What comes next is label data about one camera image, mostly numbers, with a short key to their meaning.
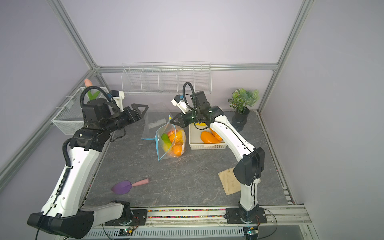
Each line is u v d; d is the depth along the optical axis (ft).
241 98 2.99
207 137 3.25
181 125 2.16
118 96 1.89
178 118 2.16
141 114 1.94
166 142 2.82
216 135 3.25
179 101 2.18
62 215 1.20
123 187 2.74
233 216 2.42
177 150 2.67
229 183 2.77
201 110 1.98
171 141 2.91
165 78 3.25
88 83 2.60
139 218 2.39
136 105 1.90
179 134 2.85
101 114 1.58
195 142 3.28
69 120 2.19
